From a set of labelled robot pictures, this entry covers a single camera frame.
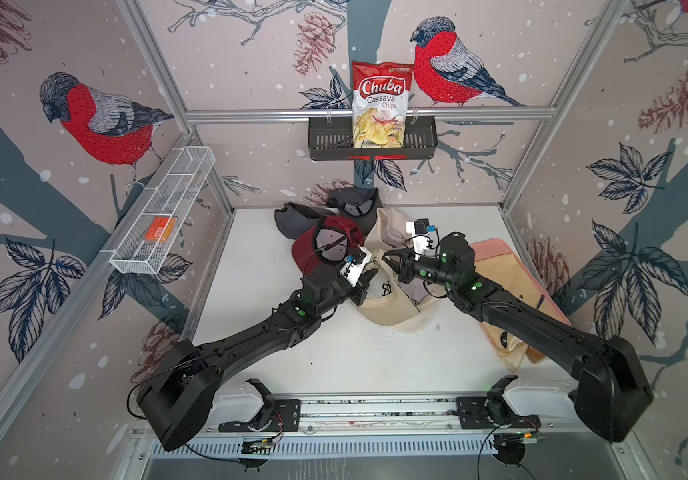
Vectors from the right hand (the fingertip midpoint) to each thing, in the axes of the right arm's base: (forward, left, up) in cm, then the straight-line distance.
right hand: (381, 254), depth 75 cm
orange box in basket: (0, +54, +8) cm, 55 cm away
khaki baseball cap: (-4, -2, -18) cm, 18 cm away
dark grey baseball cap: (+23, +29, -12) cm, 39 cm away
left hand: (-2, 0, -2) cm, 3 cm away
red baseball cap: (+23, +18, -24) cm, 38 cm away
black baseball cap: (+40, +8, -21) cm, 46 cm away
